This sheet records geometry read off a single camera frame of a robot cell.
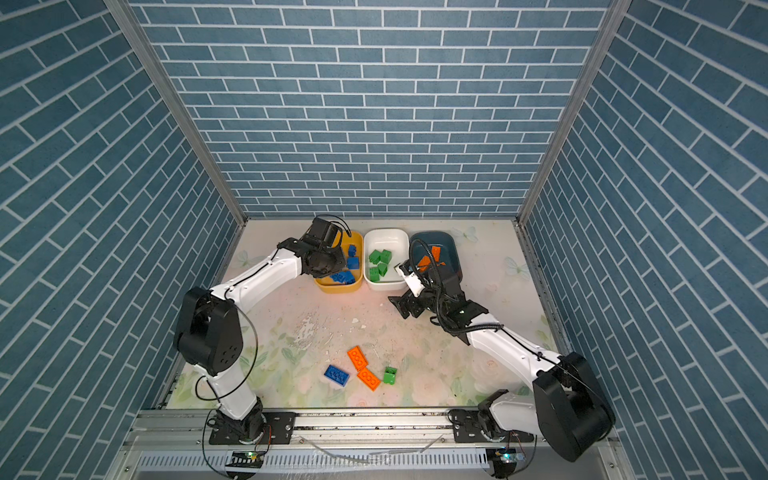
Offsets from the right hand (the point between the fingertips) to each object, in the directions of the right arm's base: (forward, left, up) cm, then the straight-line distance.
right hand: (399, 283), depth 83 cm
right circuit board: (-36, -30, -17) cm, 49 cm away
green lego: (+18, +11, -12) cm, 25 cm away
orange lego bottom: (-22, +7, -16) cm, 28 cm away
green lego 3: (+14, +7, -13) cm, 20 cm away
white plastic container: (+26, +4, -11) cm, 28 cm away
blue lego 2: (+6, +18, -8) cm, 21 cm away
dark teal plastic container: (+20, -16, -16) cm, 30 cm away
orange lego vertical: (+23, -11, -14) cm, 29 cm away
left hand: (+8, +18, -3) cm, 20 cm away
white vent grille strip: (-41, +15, -17) cm, 47 cm away
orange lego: (-16, +11, -15) cm, 25 cm away
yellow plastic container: (+5, +15, +12) cm, 20 cm away
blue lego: (+12, +17, -8) cm, 22 cm away
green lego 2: (+10, +10, -12) cm, 18 cm away
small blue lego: (+21, +19, -13) cm, 32 cm away
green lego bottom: (-20, +1, -16) cm, 26 cm away
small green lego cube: (+19, +7, -12) cm, 23 cm away
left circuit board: (-42, +34, -18) cm, 57 cm away
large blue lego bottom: (-22, +16, -15) cm, 31 cm away
